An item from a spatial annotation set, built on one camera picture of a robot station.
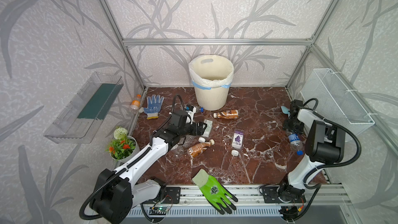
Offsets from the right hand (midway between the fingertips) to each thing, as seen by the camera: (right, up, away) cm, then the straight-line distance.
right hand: (291, 126), depth 95 cm
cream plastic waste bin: (-49, +16, +1) cm, 52 cm away
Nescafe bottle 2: (-58, -11, -11) cm, 60 cm away
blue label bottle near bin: (-57, +9, +10) cm, 58 cm away
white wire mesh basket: (+3, +15, -29) cm, 33 cm away
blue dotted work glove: (-91, +11, +13) cm, 93 cm away
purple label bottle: (-35, -8, -6) cm, 36 cm away
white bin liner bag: (-51, +36, +10) cm, 63 cm away
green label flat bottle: (-52, -3, -3) cm, 52 cm away
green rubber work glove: (-47, -30, -23) cm, 60 cm away
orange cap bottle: (-104, +14, +14) cm, 106 cm away
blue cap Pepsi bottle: (-3, -6, -9) cm, 11 cm away
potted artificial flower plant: (-93, -7, -22) cm, 95 cm away
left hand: (-55, +5, -14) cm, 57 cm away
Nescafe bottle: (-40, +7, +4) cm, 41 cm away
